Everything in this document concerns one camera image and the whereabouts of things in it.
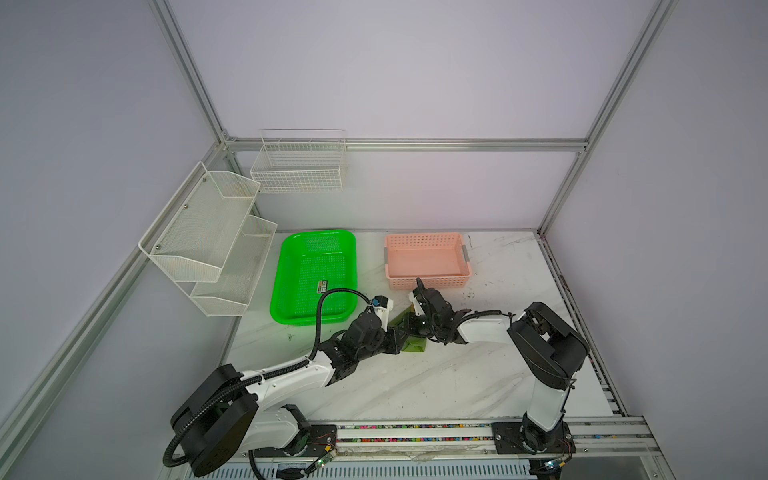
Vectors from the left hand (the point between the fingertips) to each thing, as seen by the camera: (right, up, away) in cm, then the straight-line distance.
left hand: (407, 334), depth 81 cm
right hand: (-3, -1, +10) cm, 11 cm away
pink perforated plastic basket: (+14, +21, +29) cm, 38 cm away
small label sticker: (-29, +11, +23) cm, 39 cm away
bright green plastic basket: (-36, +19, +30) cm, 51 cm away
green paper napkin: (+3, -5, +7) cm, 9 cm away
